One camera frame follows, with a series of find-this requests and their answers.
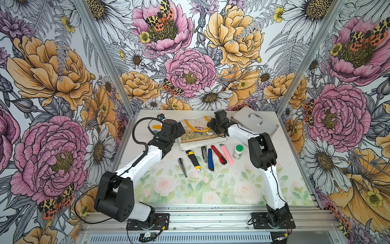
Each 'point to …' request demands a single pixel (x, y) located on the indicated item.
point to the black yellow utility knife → (194, 159)
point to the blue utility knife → (210, 161)
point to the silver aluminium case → (256, 121)
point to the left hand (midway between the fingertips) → (174, 131)
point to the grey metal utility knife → (204, 153)
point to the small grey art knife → (181, 161)
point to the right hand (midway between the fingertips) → (208, 127)
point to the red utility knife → (222, 159)
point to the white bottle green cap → (238, 152)
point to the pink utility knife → (224, 148)
